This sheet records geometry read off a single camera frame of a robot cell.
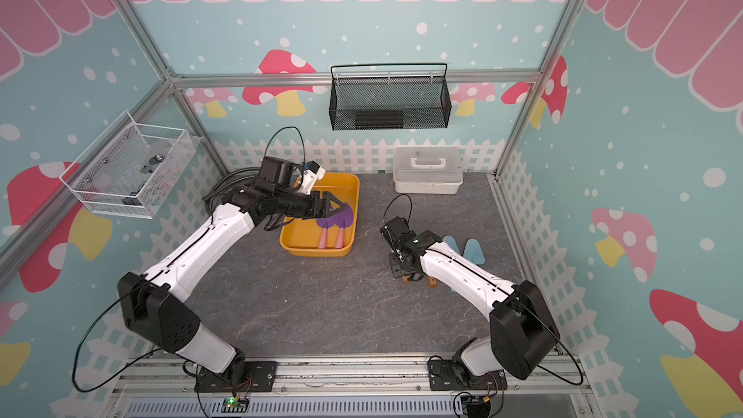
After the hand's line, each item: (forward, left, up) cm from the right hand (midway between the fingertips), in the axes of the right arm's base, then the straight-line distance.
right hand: (405, 264), depth 85 cm
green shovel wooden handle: (-3, -9, -6) cm, 11 cm away
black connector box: (-35, -17, -10) cm, 40 cm away
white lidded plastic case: (+37, -11, +3) cm, 38 cm away
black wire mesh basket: (+51, +3, +24) cm, 56 cm away
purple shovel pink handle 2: (+21, +21, -7) cm, 31 cm away
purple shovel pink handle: (+20, +27, -7) cm, 34 cm away
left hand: (+7, +19, +16) cm, 26 cm away
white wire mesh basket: (+17, +75, +24) cm, 80 cm away
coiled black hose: (+36, +73, -8) cm, 82 cm away
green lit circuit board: (-33, +45, -11) cm, 57 cm away
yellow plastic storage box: (+14, +35, -6) cm, 38 cm away
